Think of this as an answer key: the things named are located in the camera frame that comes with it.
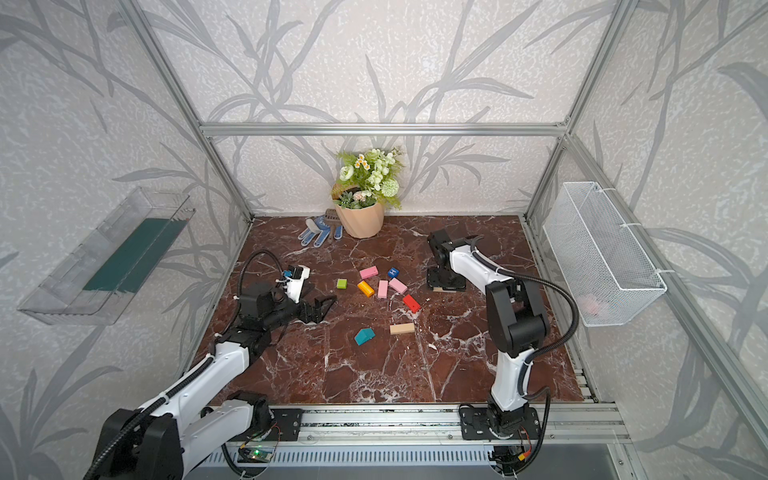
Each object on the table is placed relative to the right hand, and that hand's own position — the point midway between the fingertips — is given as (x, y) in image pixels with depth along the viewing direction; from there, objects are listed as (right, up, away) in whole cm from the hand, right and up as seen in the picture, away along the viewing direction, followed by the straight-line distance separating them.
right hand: (443, 277), depth 96 cm
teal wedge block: (-25, -16, -9) cm, 31 cm away
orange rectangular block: (-26, -4, +2) cm, 26 cm away
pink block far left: (-25, +1, +6) cm, 26 cm away
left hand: (-34, 0, -14) cm, 37 cm away
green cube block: (-34, -3, +3) cm, 34 cm away
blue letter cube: (-17, +1, +6) cm, 17 cm away
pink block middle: (-20, -4, +2) cm, 20 cm away
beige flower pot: (-27, +19, +9) cm, 34 cm away
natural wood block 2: (-3, -2, -9) cm, 10 cm away
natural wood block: (-13, -15, -5) cm, 21 cm away
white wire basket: (+29, +5, -36) cm, 46 cm away
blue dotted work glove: (-46, +16, +19) cm, 52 cm away
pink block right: (-15, -3, +3) cm, 15 cm away
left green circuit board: (-47, -39, -26) cm, 67 cm away
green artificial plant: (-24, +32, -4) cm, 40 cm away
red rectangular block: (-10, -8, -1) cm, 13 cm away
